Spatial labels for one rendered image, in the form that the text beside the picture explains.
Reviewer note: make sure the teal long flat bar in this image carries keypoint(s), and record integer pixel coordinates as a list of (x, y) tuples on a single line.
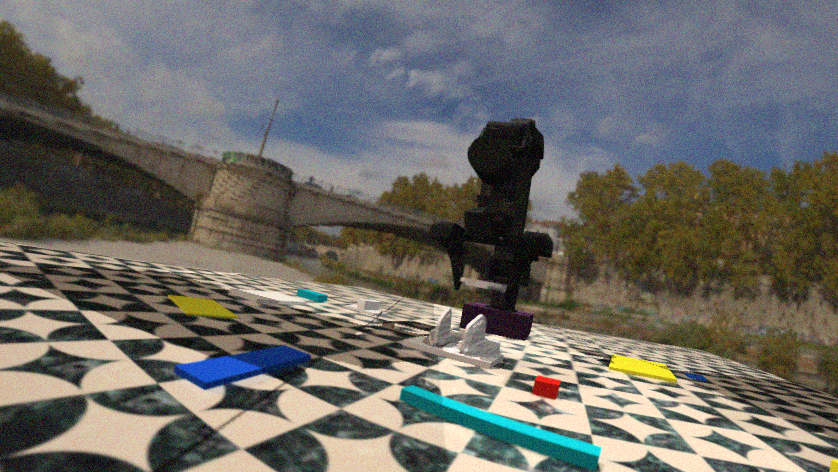
[(547, 443)]

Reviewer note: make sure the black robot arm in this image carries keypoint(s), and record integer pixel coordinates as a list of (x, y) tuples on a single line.
[(505, 156)]

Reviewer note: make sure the yellow flat plate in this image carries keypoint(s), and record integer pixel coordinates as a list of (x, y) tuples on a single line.
[(642, 368), (201, 307)]

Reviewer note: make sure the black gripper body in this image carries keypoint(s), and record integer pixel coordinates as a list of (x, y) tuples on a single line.
[(533, 242)]

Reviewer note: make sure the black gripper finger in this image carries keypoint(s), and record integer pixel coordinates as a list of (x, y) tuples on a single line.
[(457, 255), (522, 261)]

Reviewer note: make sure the teal rectangular block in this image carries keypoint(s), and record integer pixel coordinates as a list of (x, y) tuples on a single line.
[(304, 293)]

